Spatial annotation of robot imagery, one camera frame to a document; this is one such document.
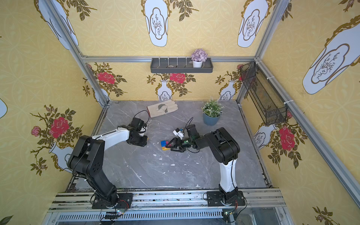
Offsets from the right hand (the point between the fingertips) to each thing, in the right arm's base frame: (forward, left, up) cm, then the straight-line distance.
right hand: (169, 150), depth 89 cm
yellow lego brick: (+2, +4, -2) cm, 5 cm away
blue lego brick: (+3, +4, +4) cm, 6 cm away
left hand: (+6, +18, -2) cm, 19 cm away
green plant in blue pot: (+25, -27, +11) cm, 38 cm away
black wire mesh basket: (+20, -61, +19) cm, 67 cm away
